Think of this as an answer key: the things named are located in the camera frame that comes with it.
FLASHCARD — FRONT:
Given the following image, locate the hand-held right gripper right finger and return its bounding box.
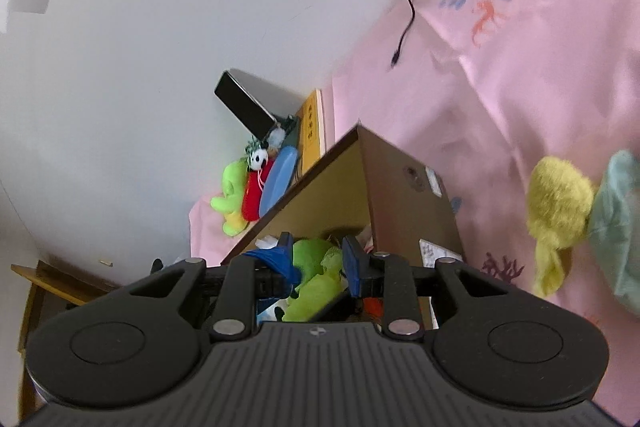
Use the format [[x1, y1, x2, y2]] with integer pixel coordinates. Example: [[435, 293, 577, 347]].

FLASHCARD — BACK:
[[341, 234, 508, 342]]

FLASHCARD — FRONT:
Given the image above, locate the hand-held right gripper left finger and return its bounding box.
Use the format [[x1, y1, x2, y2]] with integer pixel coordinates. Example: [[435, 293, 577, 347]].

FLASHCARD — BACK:
[[117, 231, 302, 342]]

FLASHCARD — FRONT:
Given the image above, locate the green frog plush toy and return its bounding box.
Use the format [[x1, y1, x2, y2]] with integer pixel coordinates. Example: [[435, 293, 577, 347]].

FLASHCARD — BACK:
[[282, 238, 346, 323]]

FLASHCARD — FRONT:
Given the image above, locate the brown cardboard box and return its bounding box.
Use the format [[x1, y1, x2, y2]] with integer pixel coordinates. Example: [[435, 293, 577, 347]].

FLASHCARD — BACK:
[[220, 124, 466, 333]]

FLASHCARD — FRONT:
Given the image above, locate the yellow fluffy towel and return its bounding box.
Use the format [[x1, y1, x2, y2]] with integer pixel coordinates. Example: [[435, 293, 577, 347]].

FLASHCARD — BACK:
[[527, 156, 596, 299]]

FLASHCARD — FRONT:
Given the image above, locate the teal plush toy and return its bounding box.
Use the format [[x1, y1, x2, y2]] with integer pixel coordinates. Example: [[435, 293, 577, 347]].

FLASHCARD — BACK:
[[587, 150, 640, 313]]

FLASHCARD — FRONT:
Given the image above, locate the red plush toy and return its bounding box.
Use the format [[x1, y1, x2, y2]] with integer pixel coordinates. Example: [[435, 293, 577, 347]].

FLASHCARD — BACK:
[[241, 159, 276, 223]]

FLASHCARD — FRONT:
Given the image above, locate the blue oval pouch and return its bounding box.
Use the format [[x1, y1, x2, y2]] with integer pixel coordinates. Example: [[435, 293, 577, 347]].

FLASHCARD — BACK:
[[258, 146, 301, 218]]

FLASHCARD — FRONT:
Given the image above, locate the lime green plush toy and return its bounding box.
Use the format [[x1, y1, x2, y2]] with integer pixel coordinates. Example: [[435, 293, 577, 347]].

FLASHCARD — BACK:
[[210, 159, 251, 238]]

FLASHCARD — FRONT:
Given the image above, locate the small panda plush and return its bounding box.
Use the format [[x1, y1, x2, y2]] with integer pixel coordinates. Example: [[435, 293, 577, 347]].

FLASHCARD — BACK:
[[245, 142, 271, 172]]

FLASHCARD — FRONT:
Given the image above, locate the yellow book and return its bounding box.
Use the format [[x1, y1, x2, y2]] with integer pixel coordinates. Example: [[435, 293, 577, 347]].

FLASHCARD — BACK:
[[292, 89, 326, 178]]

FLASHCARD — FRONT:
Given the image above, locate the black white box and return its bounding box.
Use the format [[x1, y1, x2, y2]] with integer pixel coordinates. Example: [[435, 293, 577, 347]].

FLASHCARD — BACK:
[[214, 69, 311, 138]]

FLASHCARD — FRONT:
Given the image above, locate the wooden furniture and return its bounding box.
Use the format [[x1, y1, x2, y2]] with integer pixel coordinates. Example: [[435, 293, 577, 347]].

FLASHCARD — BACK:
[[10, 259, 118, 408]]

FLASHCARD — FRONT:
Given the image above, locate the pink printed bedsheet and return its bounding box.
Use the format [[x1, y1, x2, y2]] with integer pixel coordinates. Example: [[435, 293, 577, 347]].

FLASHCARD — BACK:
[[190, 0, 640, 423]]

